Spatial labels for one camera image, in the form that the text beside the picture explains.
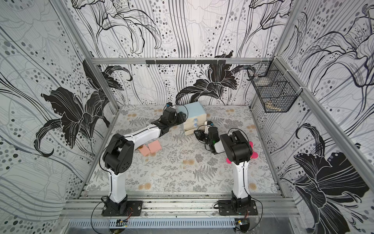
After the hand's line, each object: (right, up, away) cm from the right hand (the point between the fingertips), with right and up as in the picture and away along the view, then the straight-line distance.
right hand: (197, 130), depth 103 cm
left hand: (-10, +9, -8) cm, 16 cm away
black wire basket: (+48, +26, -15) cm, 57 cm away
